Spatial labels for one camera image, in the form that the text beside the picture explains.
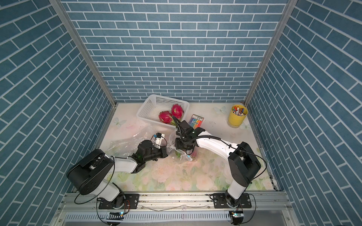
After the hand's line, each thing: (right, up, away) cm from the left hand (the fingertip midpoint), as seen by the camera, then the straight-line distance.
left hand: (177, 151), depth 83 cm
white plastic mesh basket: (-21, +31, +34) cm, 50 cm away
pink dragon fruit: (-10, +20, +18) cm, 29 cm away
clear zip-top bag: (-3, +3, -5) cm, 6 cm away
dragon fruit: (+8, -1, -9) cm, 13 cm away
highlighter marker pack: (+12, +17, +24) cm, 32 cm away
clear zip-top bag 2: (-32, +2, +5) cm, 33 cm away
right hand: (0, +2, +1) cm, 2 cm away
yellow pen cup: (+41, +22, +13) cm, 48 cm away
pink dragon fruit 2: (-2, +25, +21) cm, 33 cm away
